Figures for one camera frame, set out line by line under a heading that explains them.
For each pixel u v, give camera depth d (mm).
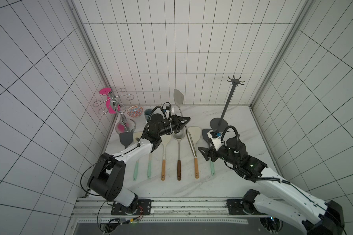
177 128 701
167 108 759
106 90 899
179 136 993
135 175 833
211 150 632
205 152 637
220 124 1063
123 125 1021
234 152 531
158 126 632
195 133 1023
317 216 394
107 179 432
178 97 805
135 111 1141
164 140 977
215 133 620
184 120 743
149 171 852
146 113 1093
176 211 727
